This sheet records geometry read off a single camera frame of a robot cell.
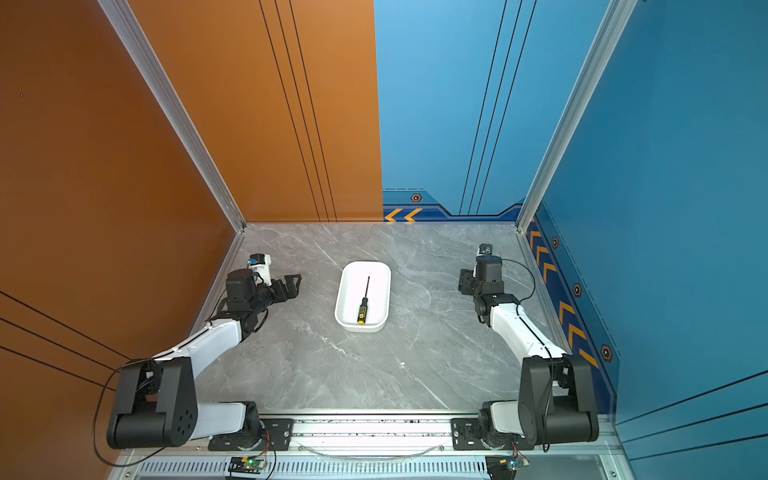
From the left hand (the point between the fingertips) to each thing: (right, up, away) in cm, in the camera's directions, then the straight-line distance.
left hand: (288, 275), depth 90 cm
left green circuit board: (-3, -44, -19) cm, 48 cm away
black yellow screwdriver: (+23, -11, +4) cm, 26 cm away
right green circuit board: (+58, -44, -20) cm, 76 cm away
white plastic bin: (+20, -2, +12) cm, 23 cm away
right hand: (+57, 0, 0) cm, 57 cm away
